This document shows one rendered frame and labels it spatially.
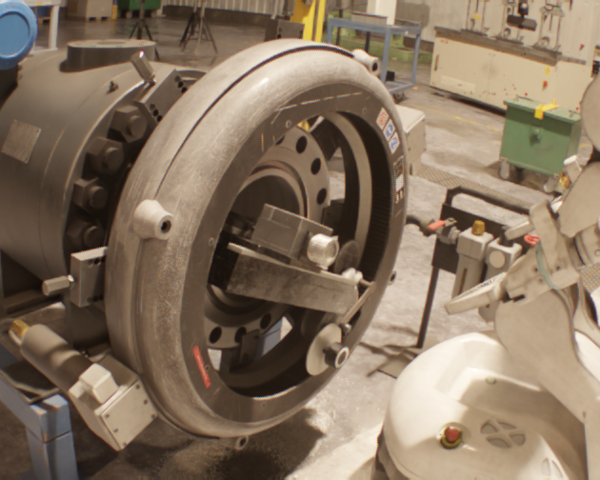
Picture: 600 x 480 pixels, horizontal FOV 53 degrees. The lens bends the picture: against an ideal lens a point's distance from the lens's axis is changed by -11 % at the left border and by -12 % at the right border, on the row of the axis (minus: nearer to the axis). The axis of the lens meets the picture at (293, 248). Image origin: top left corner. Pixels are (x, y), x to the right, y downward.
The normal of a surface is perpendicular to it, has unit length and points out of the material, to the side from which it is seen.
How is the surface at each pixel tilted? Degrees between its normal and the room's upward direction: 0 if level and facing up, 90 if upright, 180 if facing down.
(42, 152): 63
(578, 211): 90
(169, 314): 89
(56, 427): 90
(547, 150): 90
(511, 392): 0
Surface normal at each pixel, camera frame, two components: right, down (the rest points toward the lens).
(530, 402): 0.10, -0.92
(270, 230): -0.51, -0.17
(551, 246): -0.67, -0.22
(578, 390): -0.49, 0.26
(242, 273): 0.78, 0.31
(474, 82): -0.81, 0.14
